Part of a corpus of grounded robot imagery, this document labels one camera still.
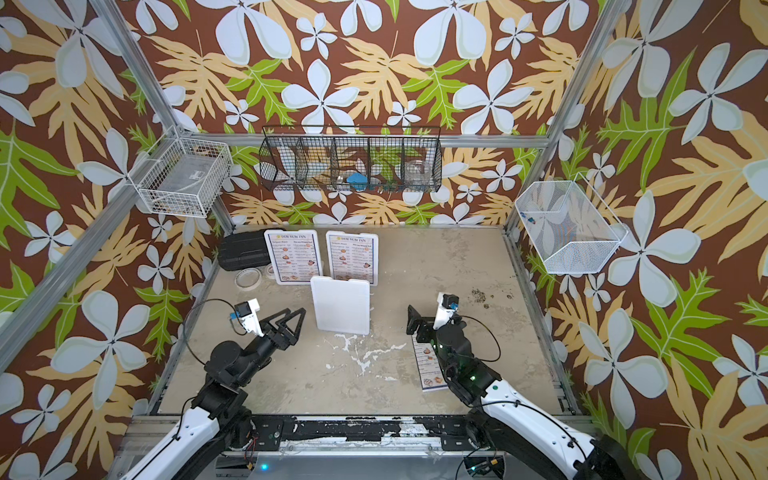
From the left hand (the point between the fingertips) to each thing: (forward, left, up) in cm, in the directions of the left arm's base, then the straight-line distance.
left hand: (298, 308), depth 75 cm
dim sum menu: (+23, +7, -8) cm, 26 cm away
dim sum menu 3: (-10, -36, -20) cm, 42 cm away
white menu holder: (+5, -10, -7) cm, 14 cm away
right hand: (+3, -32, -5) cm, 32 cm away
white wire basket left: (+35, +39, +14) cm, 54 cm away
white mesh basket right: (+24, -75, +7) cm, 79 cm away
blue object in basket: (+41, -14, +9) cm, 44 cm away
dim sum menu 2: (+23, -12, -8) cm, 27 cm away
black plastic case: (+30, +28, -13) cm, 43 cm away
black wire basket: (+50, -11, +11) cm, 53 cm away
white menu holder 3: (+23, -19, -5) cm, 31 cm away
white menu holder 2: (+25, 0, -6) cm, 25 cm away
